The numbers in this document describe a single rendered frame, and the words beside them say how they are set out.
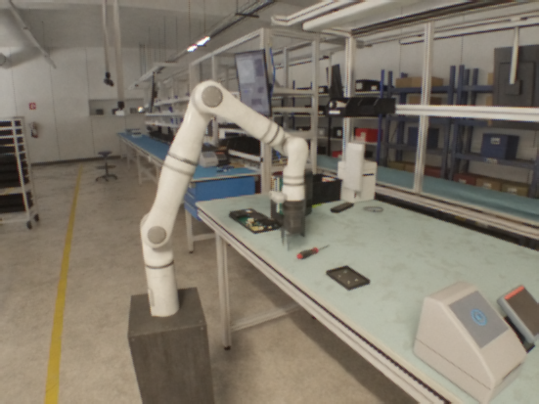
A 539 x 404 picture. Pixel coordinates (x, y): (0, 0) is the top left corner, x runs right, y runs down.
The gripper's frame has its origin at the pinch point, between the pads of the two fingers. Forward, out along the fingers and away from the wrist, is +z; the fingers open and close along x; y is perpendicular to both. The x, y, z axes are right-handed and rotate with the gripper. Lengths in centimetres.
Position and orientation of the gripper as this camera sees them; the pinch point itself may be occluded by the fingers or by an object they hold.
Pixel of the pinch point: (285, 247)
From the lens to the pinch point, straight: 115.1
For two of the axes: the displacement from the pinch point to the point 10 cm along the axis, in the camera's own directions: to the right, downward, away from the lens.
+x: -3.3, -2.5, 9.1
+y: 9.5, -0.9, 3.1
